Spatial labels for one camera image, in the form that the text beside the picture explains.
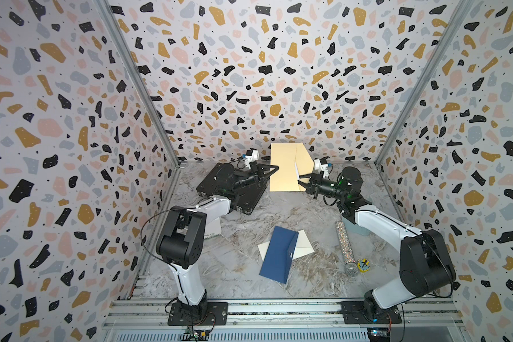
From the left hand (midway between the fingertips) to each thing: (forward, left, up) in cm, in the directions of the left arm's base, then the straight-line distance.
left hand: (280, 171), depth 76 cm
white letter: (+1, -6, -1) cm, 7 cm away
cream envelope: (-15, -11, -32) cm, 37 cm away
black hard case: (-5, +13, -5) cm, 15 cm away
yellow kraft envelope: (+5, -3, 0) cm, 6 cm away
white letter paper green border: (-6, +29, -31) cm, 43 cm away
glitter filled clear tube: (-26, -27, -26) cm, 45 cm away
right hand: (-4, -5, -1) cm, 6 cm away
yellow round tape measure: (-24, -33, -30) cm, 51 cm away
